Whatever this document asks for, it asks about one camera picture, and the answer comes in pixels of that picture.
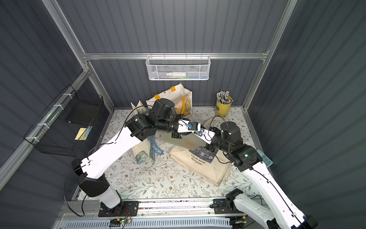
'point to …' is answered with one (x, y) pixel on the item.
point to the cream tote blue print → (145, 150)
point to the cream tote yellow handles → (182, 98)
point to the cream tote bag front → (216, 172)
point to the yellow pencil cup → (223, 110)
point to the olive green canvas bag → (192, 141)
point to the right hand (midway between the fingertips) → (202, 131)
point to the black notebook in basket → (83, 112)
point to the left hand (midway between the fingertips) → (193, 124)
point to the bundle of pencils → (222, 97)
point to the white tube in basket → (176, 74)
